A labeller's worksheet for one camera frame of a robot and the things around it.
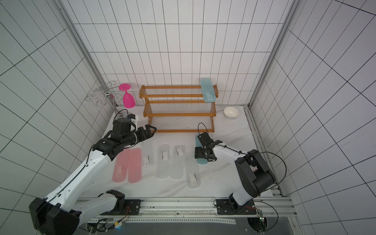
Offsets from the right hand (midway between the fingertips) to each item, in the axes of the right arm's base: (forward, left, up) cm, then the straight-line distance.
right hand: (197, 154), depth 92 cm
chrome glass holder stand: (+23, +58, +30) cm, 69 cm away
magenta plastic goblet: (+29, +50, +17) cm, 60 cm away
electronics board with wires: (-35, -31, +2) cm, 47 cm away
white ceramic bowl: (+35, -25, +3) cm, 43 cm away
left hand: (0, +26, +21) cm, 34 cm away
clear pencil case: (-3, +31, +3) cm, 32 cm away
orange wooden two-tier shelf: (+46, +18, +3) cm, 49 cm away
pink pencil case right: (-10, +38, +2) cm, 39 cm away
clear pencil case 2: (-7, +21, 0) cm, 22 cm away
